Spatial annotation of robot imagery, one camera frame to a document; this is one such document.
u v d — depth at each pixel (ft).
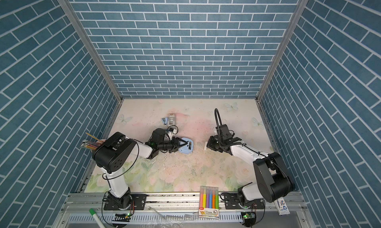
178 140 2.83
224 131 2.35
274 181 1.42
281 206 2.37
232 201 2.42
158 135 2.51
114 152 1.65
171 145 2.73
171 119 3.46
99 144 2.70
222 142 2.27
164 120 3.44
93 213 2.30
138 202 2.44
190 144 2.97
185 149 2.89
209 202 2.40
